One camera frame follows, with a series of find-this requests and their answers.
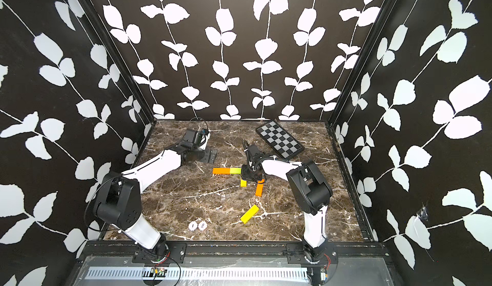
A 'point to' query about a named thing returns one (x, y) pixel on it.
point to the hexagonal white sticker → (202, 225)
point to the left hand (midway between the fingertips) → (208, 149)
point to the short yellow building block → (243, 183)
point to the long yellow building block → (250, 214)
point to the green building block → (235, 170)
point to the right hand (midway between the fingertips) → (241, 175)
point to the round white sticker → (193, 226)
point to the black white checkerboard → (283, 142)
